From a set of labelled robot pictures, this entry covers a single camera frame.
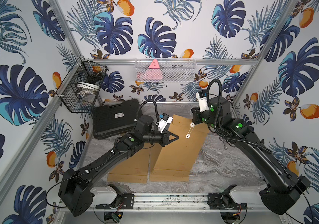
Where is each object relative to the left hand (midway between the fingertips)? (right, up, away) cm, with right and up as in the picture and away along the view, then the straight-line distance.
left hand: (178, 135), depth 67 cm
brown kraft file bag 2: (-7, -25, +16) cm, 31 cm away
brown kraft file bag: (-25, -23, +18) cm, 38 cm away
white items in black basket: (-56, +26, +23) cm, 66 cm away
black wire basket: (-60, +40, +27) cm, 77 cm away
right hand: (+8, +14, +3) cm, 16 cm away
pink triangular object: (-13, +38, +24) cm, 47 cm away
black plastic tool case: (-42, +8, +34) cm, 54 cm away
